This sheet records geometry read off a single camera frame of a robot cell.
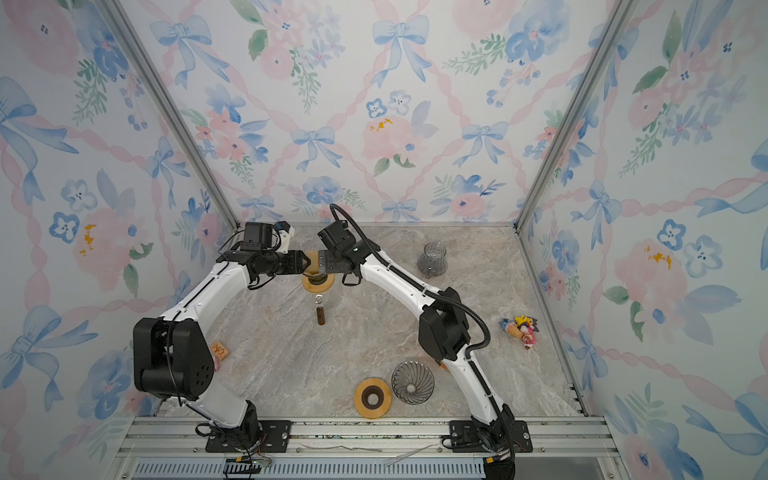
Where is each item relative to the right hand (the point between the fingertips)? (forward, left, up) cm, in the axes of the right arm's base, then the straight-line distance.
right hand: (336, 258), depth 91 cm
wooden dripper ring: (-8, +5, -4) cm, 10 cm away
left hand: (-1, +9, +1) cm, 10 cm away
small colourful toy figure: (-16, -57, -13) cm, 60 cm away
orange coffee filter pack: (-26, -32, -16) cm, 44 cm away
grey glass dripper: (-32, -23, -13) cm, 41 cm away
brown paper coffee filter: (-3, +6, 0) cm, 7 cm away
